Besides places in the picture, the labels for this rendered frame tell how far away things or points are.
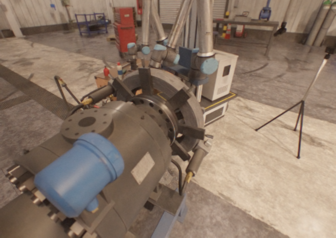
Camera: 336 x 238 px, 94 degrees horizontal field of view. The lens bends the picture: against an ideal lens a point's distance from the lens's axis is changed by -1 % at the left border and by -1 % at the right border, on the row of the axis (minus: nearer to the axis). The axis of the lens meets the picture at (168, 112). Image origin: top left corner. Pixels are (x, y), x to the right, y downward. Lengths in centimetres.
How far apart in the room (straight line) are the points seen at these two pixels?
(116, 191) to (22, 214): 31
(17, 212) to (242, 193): 146
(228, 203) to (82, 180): 129
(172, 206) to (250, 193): 76
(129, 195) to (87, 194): 30
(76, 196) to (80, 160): 8
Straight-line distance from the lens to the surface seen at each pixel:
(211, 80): 197
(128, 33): 504
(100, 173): 48
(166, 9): 1102
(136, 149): 75
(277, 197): 177
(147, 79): 105
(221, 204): 155
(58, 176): 46
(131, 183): 74
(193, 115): 104
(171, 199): 122
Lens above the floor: 135
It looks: 35 degrees down
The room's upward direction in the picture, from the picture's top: straight up
